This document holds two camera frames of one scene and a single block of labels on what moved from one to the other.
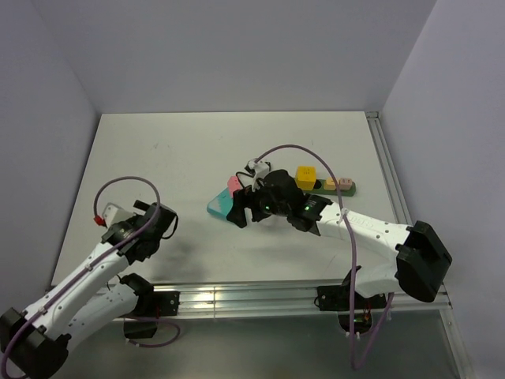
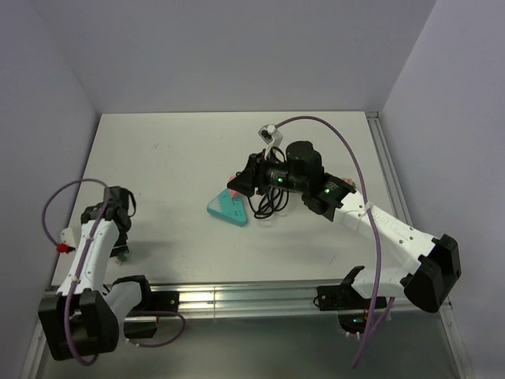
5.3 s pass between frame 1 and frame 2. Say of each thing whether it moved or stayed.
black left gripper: moved
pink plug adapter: stayed
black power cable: moved
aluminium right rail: stayed
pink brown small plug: stayed
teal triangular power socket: stayed
